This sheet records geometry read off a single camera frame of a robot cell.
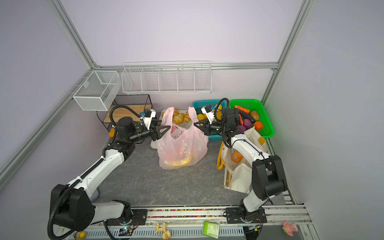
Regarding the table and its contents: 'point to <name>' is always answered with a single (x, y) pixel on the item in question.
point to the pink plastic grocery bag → (181, 145)
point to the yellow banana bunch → (183, 163)
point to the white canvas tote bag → (237, 170)
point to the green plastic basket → (253, 105)
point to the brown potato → (254, 114)
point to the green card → (211, 229)
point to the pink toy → (289, 228)
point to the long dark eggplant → (247, 115)
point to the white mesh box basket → (99, 90)
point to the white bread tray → (184, 125)
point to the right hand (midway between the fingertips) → (194, 125)
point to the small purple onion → (247, 123)
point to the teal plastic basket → (198, 104)
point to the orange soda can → (236, 157)
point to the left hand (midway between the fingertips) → (167, 125)
